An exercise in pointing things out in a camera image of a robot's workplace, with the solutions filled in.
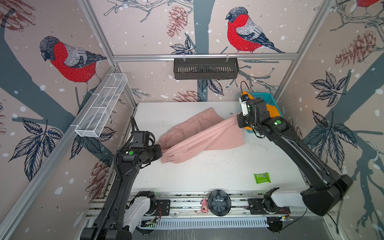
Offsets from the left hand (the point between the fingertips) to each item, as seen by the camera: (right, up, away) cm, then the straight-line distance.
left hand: (159, 152), depth 76 cm
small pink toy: (+23, -26, -5) cm, 36 cm away
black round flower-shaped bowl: (+31, -26, -1) cm, 41 cm away
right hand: (+42, +19, 0) cm, 46 cm away
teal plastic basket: (+77, +31, +38) cm, 92 cm away
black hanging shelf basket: (+26, +53, +28) cm, 65 cm away
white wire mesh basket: (-32, +25, +3) cm, 41 cm away
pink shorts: (+24, +11, +1) cm, 26 cm away
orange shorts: (+73, +21, +26) cm, 80 cm away
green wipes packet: (+57, -17, +7) cm, 60 cm away
